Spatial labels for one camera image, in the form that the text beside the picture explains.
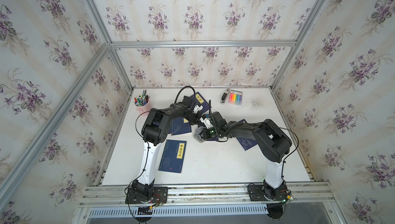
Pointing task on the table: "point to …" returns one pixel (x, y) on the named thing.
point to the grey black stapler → (225, 96)
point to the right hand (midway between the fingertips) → (202, 136)
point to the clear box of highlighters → (235, 97)
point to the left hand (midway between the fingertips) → (205, 124)
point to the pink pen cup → (142, 103)
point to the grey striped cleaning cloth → (196, 134)
